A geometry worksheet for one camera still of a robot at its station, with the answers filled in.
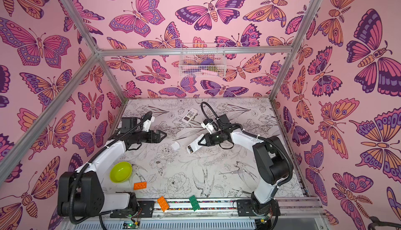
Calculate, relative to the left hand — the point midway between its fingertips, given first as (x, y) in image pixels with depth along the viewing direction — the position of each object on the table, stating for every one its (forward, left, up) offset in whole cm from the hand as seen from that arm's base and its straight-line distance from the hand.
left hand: (161, 132), depth 86 cm
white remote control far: (+22, -13, -13) cm, 28 cm away
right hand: (-4, -22, -4) cm, 22 cm away
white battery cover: (-1, -6, -14) cm, 15 cm away
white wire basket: (+41, -23, +19) cm, 51 cm away
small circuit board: (-41, +10, -16) cm, 45 cm away
